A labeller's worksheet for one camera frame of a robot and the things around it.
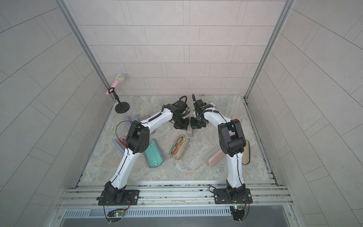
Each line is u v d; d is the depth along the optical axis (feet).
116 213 2.15
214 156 2.58
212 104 3.66
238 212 2.20
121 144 2.85
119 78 3.01
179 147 2.86
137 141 1.96
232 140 1.75
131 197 2.33
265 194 2.39
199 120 2.70
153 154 2.78
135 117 3.17
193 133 3.01
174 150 2.78
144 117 3.27
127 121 3.13
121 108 3.56
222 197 2.33
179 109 2.62
